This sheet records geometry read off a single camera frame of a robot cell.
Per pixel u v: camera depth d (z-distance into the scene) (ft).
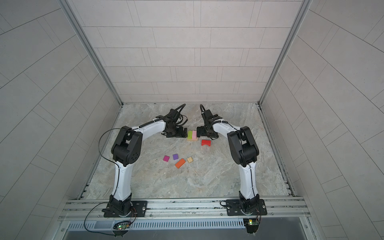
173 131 2.78
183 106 2.66
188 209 2.37
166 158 2.88
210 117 2.63
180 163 2.85
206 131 2.52
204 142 3.08
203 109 2.90
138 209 2.32
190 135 3.12
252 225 2.23
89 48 2.78
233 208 2.33
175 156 2.94
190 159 2.84
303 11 2.36
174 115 2.65
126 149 1.76
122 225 2.10
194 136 3.09
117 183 1.91
